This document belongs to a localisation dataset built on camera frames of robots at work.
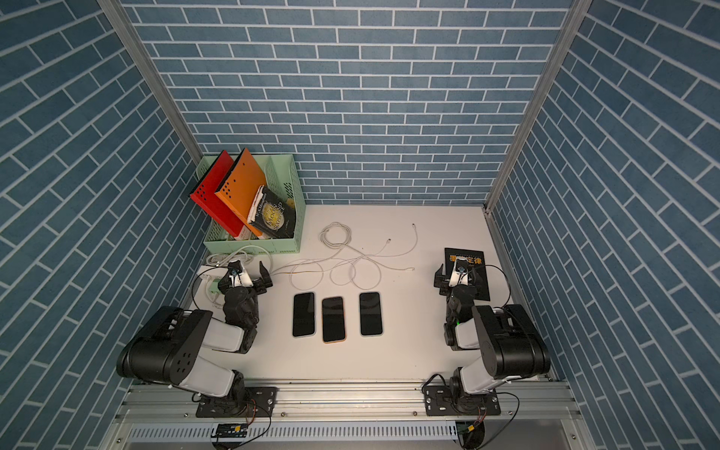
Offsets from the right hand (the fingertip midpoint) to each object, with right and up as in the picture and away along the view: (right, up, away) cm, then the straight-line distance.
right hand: (462, 268), depth 90 cm
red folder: (-81, +24, -4) cm, 85 cm away
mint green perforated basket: (-65, +34, +16) cm, 75 cm away
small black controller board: (-66, -40, -18) cm, 79 cm away
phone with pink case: (-42, -17, -1) cm, 45 cm away
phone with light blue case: (-51, -15, -1) cm, 53 cm away
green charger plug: (-84, -7, +5) cm, 84 cm away
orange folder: (-72, +25, -1) cm, 76 cm away
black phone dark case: (-30, -14, -1) cm, 33 cm away
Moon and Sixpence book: (-65, +18, +9) cm, 68 cm away
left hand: (-67, +1, -2) cm, 67 cm away
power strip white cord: (-75, +6, +9) cm, 76 cm away
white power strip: (-87, -3, +6) cm, 87 cm away
